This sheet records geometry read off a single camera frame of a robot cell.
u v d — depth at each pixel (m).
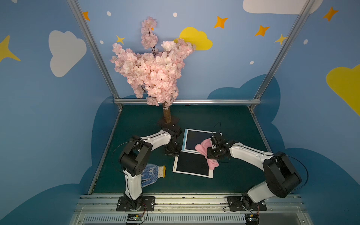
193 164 0.92
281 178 0.45
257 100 1.17
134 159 0.50
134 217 0.72
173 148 0.82
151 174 0.85
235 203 0.74
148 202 0.75
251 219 0.73
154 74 0.59
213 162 0.86
